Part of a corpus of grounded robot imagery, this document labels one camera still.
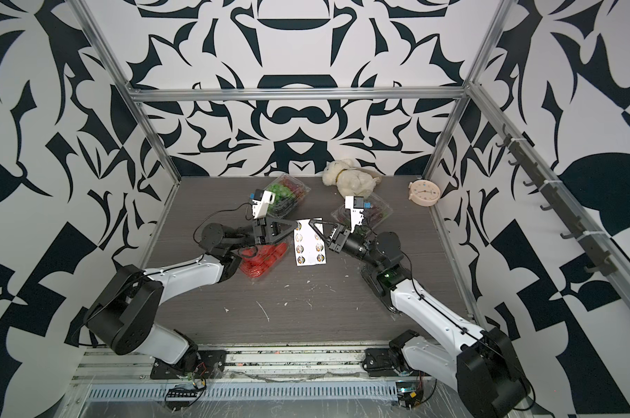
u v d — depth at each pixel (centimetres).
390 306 58
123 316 44
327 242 64
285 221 65
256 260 88
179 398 73
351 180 105
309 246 66
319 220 65
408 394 71
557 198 55
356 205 63
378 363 74
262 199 67
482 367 40
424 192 112
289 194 105
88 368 75
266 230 65
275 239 64
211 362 75
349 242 61
